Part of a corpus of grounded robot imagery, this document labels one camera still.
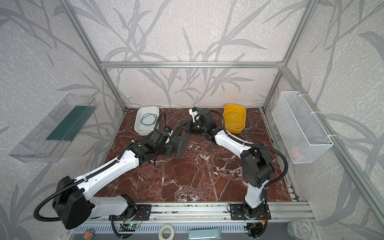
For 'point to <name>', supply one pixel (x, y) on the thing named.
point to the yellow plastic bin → (241, 108)
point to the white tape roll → (172, 232)
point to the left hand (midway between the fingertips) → (172, 141)
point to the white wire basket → (303, 137)
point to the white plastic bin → (146, 119)
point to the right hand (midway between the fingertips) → (180, 122)
